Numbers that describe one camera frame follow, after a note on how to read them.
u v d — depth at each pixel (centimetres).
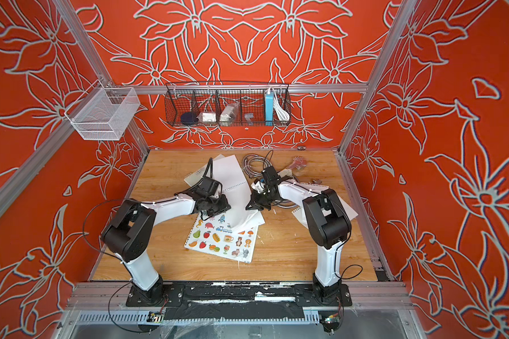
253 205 82
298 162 119
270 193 73
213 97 95
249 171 107
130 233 48
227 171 110
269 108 87
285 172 103
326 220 50
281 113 90
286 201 70
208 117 87
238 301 73
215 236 87
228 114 91
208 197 77
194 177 107
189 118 95
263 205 82
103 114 91
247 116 98
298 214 94
